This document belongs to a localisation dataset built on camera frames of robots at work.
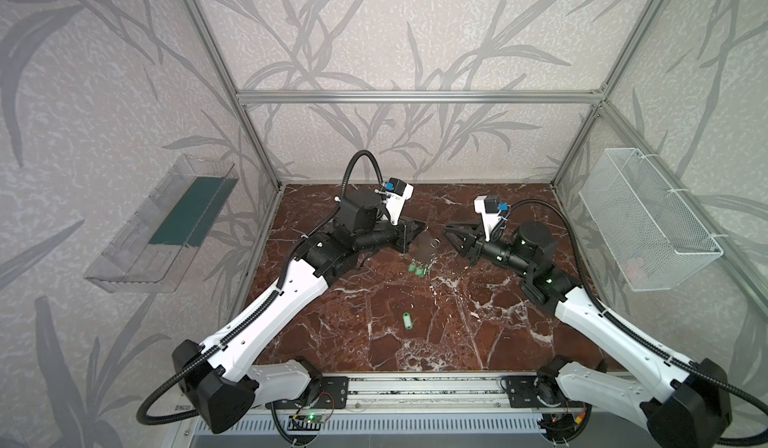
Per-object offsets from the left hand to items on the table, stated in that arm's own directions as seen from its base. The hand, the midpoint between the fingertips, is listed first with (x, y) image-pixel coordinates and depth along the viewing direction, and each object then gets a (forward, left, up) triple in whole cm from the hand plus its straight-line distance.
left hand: (429, 220), depth 66 cm
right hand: (+1, -4, -2) cm, 5 cm away
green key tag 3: (-11, +4, -35) cm, 37 cm away
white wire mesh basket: (-5, -48, 0) cm, 48 cm away
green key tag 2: (-1, +1, -24) cm, 24 cm away
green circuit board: (-35, +28, -34) cm, 56 cm away
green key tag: (+1, +3, -24) cm, 24 cm away
